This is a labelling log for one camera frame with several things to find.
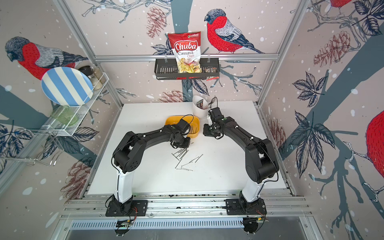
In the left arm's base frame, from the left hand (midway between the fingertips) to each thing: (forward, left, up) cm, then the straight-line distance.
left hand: (190, 143), depth 95 cm
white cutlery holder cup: (+26, -6, +7) cm, 27 cm away
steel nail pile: (-7, +7, -2) cm, 10 cm away
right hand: (+4, -9, +8) cm, 13 cm away
